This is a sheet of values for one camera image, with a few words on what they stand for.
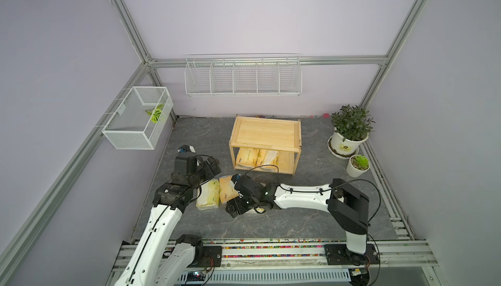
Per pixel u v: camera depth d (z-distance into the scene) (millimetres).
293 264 733
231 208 723
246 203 707
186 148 667
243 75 988
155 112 811
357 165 890
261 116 1239
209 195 872
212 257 734
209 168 664
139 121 829
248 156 962
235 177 765
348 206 489
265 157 966
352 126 896
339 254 736
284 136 849
